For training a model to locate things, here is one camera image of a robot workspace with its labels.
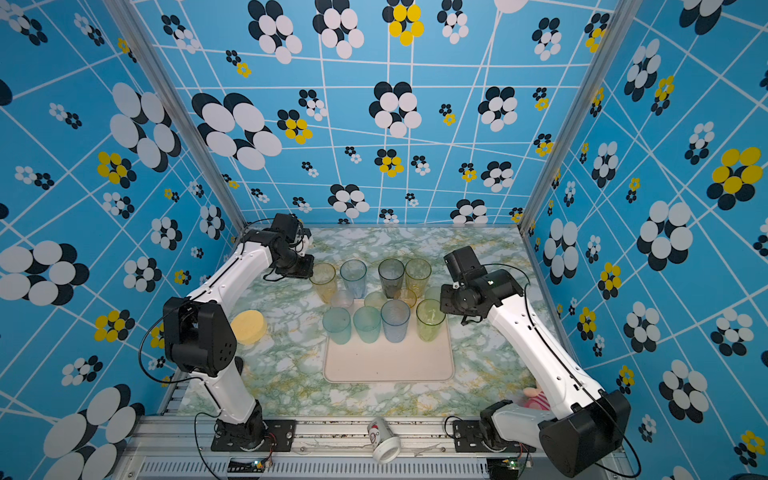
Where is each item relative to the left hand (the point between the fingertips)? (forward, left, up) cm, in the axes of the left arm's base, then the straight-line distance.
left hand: (311, 270), depth 91 cm
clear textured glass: (-4, -9, -10) cm, 14 cm away
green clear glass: (-15, -36, -2) cm, 38 cm away
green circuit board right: (-48, -52, -13) cm, 72 cm away
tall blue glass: (+2, -12, -5) cm, 13 cm away
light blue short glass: (-12, -26, -7) cm, 29 cm away
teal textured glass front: (-16, -9, -5) cm, 19 cm away
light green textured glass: (-4, -19, -10) cm, 22 cm away
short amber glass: (-4, -30, -8) cm, 31 cm away
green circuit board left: (-48, +10, -15) cm, 51 cm away
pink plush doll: (-34, -61, -7) cm, 71 cm away
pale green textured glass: (-5, -38, -6) cm, 38 cm away
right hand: (-14, -41, +5) cm, 44 cm away
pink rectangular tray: (-23, -31, -12) cm, 40 cm away
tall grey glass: (+3, -25, -5) cm, 25 cm away
